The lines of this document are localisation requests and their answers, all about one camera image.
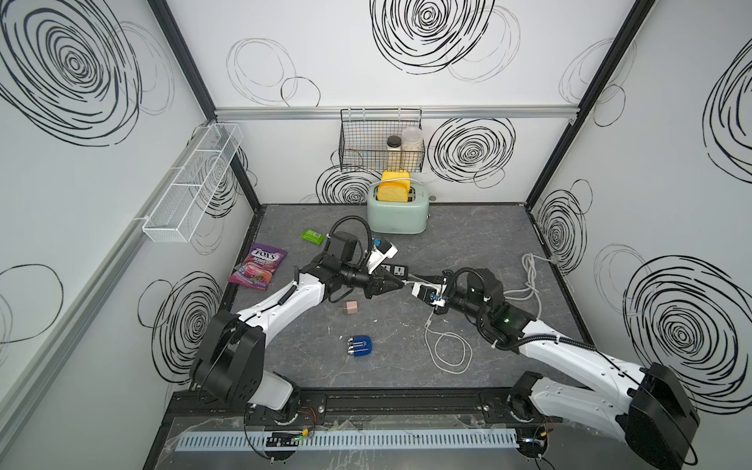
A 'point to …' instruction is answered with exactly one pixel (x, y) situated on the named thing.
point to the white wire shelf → (191, 185)
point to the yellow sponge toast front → (393, 192)
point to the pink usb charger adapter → (351, 307)
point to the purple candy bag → (258, 266)
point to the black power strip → (400, 271)
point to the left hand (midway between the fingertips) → (398, 285)
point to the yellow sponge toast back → (388, 175)
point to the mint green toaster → (399, 217)
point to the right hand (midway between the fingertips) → (419, 277)
